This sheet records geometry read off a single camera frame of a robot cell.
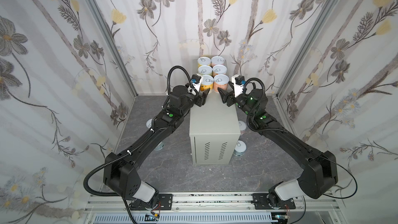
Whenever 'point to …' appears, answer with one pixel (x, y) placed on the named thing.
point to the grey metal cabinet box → (214, 132)
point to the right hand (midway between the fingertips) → (225, 80)
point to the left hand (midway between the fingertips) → (201, 81)
